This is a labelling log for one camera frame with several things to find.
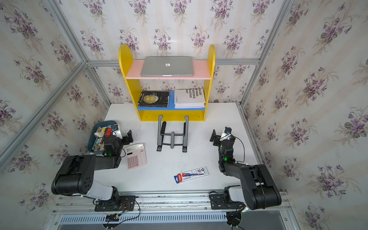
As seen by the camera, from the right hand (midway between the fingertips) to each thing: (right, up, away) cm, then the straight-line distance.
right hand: (223, 131), depth 88 cm
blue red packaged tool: (-20, -25, -6) cm, 33 cm away
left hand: (-63, -1, +4) cm, 63 cm away
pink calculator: (-55, -16, 0) cm, 57 cm away
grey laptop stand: (-32, -6, +5) cm, 33 cm away
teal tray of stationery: (-83, -9, +5) cm, 84 cm away
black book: (-46, +22, +13) cm, 53 cm away
